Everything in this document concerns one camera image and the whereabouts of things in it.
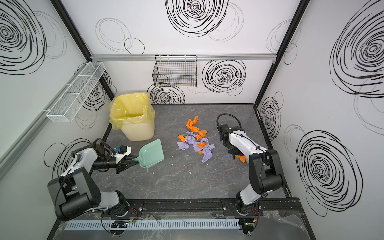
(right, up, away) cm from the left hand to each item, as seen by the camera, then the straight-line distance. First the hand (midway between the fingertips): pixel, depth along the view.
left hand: (136, 159), depth 79 cm
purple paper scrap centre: (+32, +3, +16) cm, 36 cm away
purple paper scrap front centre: (+39, +1, +13) cm, 41 cm away
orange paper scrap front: (+36, +5, +17) cm, 40 cm away
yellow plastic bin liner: (-10, +29, +18) cm, 36 cm away
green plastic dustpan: (+8, +3, -1) cm, 9 cm away
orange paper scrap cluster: (+29, +18, +26) cm, 42 cm away
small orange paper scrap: (+23, +9, +20) cm, 32 cm away
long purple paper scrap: (+24, +4, +18) cm, 30 cm away
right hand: (+58, +1, +6) cm, 58 cm away
